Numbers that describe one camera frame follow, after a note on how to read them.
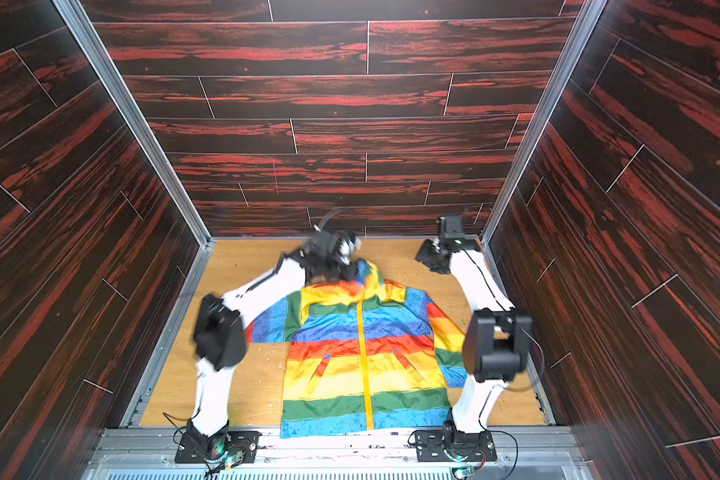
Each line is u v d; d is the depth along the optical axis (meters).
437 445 0.74
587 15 0.66
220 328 0.57
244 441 0.75
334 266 0.78
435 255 0.67
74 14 0.66
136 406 0.82
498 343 0.48
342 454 0.73
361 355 0.89
